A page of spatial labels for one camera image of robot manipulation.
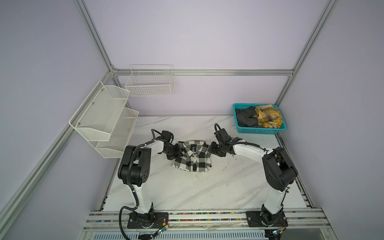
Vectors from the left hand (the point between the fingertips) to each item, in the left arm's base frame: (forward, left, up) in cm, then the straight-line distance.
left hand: (182, 154), depth 96 cm
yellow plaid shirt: (+25, -61, +11) cm, 67 cm away
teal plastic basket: (+18, -52, +5) cm, 55 cm away
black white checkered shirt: (-2, -9, +2) cm, 9 cm away
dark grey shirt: (+29, -48, +7) cm, 56 cm away
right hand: (+1, -17, +4) cm, 18 cm away
